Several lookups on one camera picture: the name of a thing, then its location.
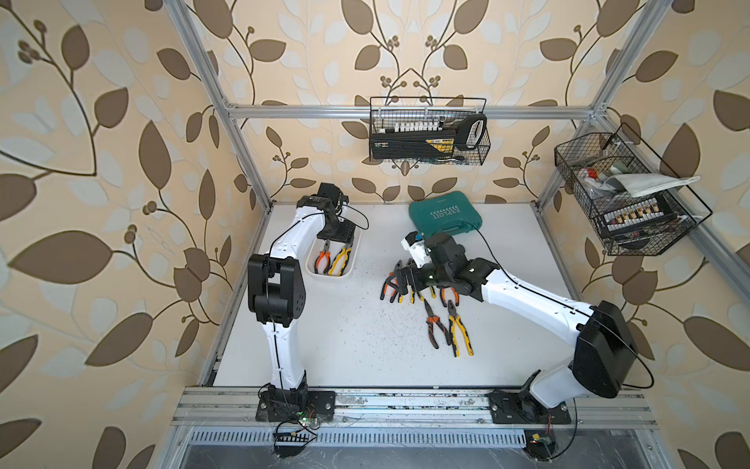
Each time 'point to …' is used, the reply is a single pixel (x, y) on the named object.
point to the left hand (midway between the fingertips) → (346, 233)
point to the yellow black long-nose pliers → (434, 295)
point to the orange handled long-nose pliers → (432, 319)
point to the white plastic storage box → (318, 245)
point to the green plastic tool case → (449, 213)
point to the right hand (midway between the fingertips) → (399, 274)
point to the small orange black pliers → (327, 244)
